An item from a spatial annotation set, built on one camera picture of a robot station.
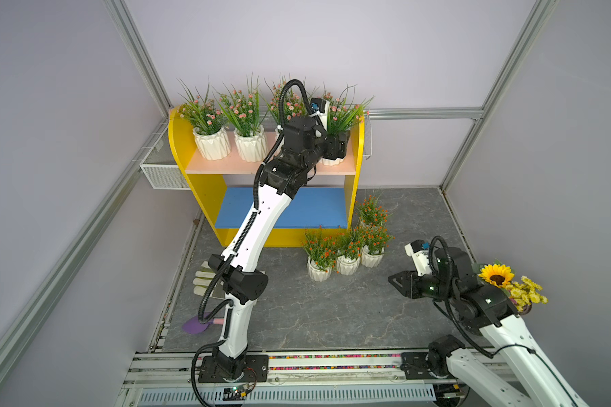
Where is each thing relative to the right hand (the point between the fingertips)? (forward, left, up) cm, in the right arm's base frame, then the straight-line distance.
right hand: (393, 276), depth 73 cm
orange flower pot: (+27, +3, -4) cm, 28 cm away
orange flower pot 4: (+9, +21, -5) cm, 23 cm away
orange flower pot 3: (+12, +11, -9) cm, 18 cm away
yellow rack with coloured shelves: (+27, +23, -6) cm, 36 cm away
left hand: (+29, +16, +29) cm, 45 cm away
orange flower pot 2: (+16, +2, -5) cm, 17 cm away
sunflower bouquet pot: (-8, -29, +7) cm, 31 cm away
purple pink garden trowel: (-9, +62, -16) cm, 64 cm away
